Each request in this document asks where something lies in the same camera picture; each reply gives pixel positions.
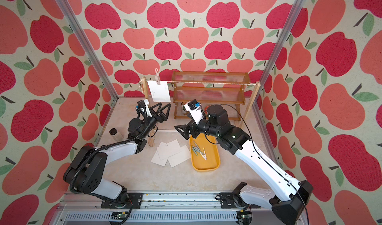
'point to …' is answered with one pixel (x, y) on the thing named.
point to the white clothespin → (204, 155)
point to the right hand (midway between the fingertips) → (183, 123)
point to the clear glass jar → (114, 132)
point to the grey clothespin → (196, 147)
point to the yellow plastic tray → (210, 143)
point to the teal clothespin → (196, 151)
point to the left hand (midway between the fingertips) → (167, 107)
